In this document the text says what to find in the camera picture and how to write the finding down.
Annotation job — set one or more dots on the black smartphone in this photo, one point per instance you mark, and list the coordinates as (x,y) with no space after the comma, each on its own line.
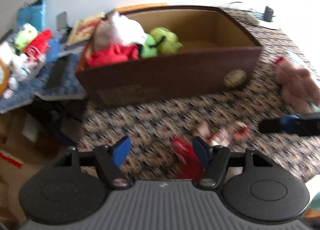
(58,73)

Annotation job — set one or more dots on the orange tissue box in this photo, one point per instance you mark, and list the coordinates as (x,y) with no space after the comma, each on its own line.
(6,56)

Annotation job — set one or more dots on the white and red plush toy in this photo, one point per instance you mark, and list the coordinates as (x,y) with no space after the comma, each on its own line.
(117,41)

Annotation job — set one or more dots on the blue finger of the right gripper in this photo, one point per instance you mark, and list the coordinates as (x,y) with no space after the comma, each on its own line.
(302,125)

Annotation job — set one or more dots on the green frog plush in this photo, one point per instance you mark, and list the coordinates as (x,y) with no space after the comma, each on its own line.
(25,35)

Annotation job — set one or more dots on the red illustrated book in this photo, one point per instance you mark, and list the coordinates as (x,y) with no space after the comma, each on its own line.
(83,29)

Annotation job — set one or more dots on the small standing mirror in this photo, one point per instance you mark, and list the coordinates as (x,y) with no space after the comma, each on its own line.
(61,21)

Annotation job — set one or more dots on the black power adapter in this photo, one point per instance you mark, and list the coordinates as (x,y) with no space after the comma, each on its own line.
(268,14)

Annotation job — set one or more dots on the green round plush toy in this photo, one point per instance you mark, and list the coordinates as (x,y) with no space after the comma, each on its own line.
(148,48)

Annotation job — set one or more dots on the blue soft case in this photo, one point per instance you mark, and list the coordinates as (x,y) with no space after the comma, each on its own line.
(52,54)

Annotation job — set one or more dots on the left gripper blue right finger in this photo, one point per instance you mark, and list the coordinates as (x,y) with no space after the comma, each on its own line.
(203,151)

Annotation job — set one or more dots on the orange yellow book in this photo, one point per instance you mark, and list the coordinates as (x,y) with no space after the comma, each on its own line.
(139,7)

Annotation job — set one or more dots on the blue pencil pouch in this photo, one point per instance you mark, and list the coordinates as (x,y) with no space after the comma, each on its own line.
(34,14)

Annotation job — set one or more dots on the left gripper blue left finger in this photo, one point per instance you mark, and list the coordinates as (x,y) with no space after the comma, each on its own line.
(120,150)

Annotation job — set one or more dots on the pink teddy bear plush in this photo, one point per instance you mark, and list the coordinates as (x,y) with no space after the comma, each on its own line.
(299,91)

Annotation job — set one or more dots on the lime green dinosaur plush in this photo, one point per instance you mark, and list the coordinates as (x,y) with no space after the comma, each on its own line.
(166,41)

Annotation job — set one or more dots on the brown cardboard box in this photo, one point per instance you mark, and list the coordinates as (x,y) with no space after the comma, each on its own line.
(218,54)

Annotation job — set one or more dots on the white small plush toy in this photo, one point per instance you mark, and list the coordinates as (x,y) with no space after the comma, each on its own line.
(21,69)

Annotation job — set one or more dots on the red and pink doll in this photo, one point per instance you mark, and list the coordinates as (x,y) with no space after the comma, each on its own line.
(191,166)

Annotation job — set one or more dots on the white power strip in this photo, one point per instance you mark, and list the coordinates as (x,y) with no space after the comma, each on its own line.
(251,19)

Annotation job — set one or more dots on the blue patterned cloth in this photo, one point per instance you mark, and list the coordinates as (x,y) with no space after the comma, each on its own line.
(69,89)

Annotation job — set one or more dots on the red plush cushion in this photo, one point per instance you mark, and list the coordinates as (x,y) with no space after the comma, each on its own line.
(40,41)

